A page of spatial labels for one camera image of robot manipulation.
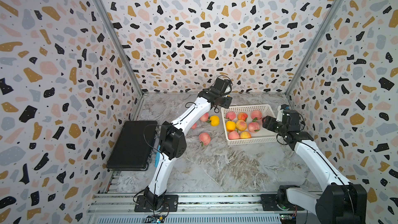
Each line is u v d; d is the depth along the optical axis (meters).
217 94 0.70
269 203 0.73
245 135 0.93
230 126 0.96
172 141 0.55
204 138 0.90
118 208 0.74
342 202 0.39
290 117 0.63
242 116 1.03
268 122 0.76
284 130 0.63
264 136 0.97
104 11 0.78
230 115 1.02
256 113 1.03
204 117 1.01
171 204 0.73
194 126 0.61
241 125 0.97
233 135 0.92
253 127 0.95
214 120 0.99
